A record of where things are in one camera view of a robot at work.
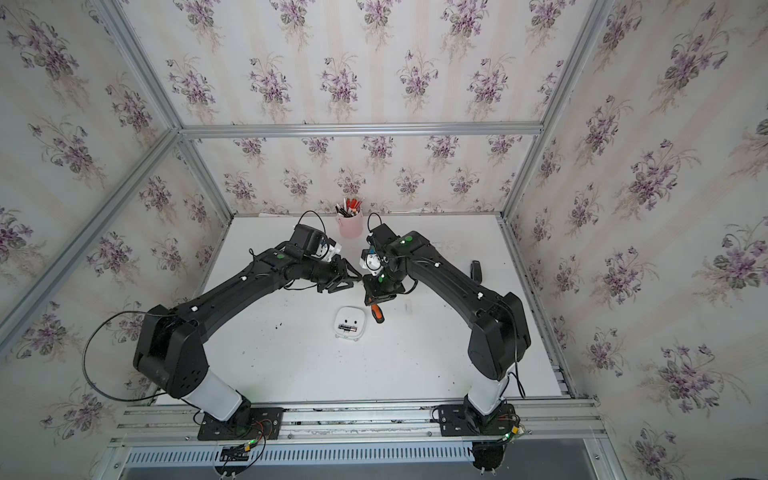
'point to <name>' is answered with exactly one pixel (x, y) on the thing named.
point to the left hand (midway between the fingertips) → (361, 280)
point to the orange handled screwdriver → (377, 313)
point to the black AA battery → (347, 327)
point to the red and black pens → (350, 207)
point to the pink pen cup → (351, 227)
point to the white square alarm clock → (349, 322)
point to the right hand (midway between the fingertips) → (372, 302)
